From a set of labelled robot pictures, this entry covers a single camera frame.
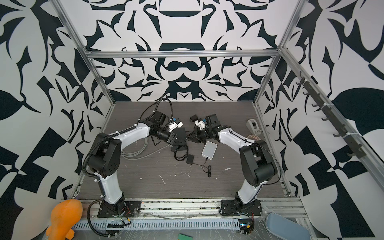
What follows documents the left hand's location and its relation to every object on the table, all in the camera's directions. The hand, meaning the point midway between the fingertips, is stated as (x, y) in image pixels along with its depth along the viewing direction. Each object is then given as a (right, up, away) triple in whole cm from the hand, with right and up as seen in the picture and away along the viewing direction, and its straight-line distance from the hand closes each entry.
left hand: (184, 142), depth 85 cm
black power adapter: (+3, -12, +5) cm, 13 cm away
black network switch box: (-4, -1, -2) cm, 5 cm away
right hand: (+2, +2, 0) cm, 3 cm away
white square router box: (+15, -6, +7) cm, 17 cm away
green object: (+1, -39, -18) cm, 43 cm away
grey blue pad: (+47, -37, -16) cm, 62 cm away
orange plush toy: (-51, -29, -19) cm, 62 cm away
